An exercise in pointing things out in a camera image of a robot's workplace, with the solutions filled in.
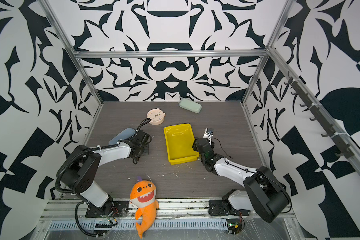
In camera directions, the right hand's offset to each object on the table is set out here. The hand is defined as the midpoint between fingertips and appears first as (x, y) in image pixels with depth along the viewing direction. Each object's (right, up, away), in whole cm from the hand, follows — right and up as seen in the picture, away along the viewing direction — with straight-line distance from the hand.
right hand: (200, 138), depth 88 cm
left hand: (-34, -6, +6) cm, 35 cm away
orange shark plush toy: (-29, -24, -18) cm, 42 cm away
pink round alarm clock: (-29, +13, +20) cm, 37 cm away
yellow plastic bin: (-13, -2, +8) cm, 15 cm away
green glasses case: (-4, +21, +28) cm, 35 cm away
